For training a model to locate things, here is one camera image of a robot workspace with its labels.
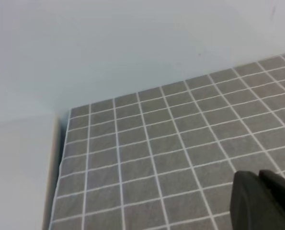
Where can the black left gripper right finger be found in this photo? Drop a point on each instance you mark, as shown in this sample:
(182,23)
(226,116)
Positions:
(276,184)

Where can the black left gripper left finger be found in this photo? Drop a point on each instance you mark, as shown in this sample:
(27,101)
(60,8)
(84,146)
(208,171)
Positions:
(252,206)

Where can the grey checked tablecloth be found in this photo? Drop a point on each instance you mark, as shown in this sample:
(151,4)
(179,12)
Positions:
(165,158)

